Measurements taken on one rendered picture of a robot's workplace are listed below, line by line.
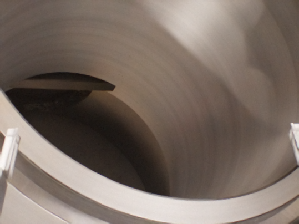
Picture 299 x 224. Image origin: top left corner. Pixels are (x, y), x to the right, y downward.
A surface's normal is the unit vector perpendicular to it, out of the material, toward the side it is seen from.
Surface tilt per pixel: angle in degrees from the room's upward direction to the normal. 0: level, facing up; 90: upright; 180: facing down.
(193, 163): 100
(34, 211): 90
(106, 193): 90
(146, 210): 90
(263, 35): 74
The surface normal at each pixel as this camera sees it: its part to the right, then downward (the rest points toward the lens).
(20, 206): 0.34, -0.42
